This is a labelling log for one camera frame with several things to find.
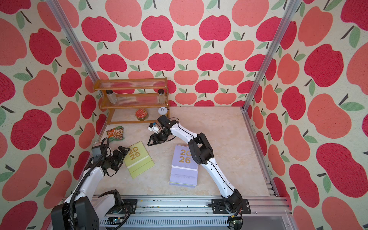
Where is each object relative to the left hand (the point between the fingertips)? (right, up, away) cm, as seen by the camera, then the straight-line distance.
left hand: (127, 155), depth 86 cm
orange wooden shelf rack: (-7, +38, +33) cm, 51 cm away
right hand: (+13, +4, +9) cm, 16 cm away
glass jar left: (-16, +38, +12) cm, 43 cm away
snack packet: (-15, +12, +17) cm, 25 cm away
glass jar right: (+20, +38, +12) cm, 45 cm away
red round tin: (+1, +26, +25) cm, 36 cm away
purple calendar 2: (+38, -13, -9) cm, 42 cm away
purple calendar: (+35, -6, -8) cm, 36 cm away
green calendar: (+5, -4, +5) cm, 8 cm away
